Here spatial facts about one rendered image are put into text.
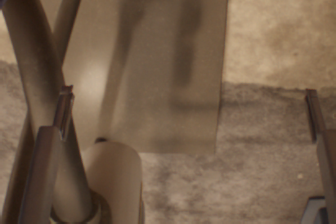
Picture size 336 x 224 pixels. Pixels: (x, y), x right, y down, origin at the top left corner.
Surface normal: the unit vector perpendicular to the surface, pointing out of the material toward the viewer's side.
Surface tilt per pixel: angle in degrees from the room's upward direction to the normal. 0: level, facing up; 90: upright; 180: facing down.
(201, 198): 0
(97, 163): 90
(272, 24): 0
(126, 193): 90
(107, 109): 0
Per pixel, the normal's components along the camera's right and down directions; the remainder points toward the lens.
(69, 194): 0.24, 0.52
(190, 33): -0.02, 0.69
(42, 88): 0.16, 0.03
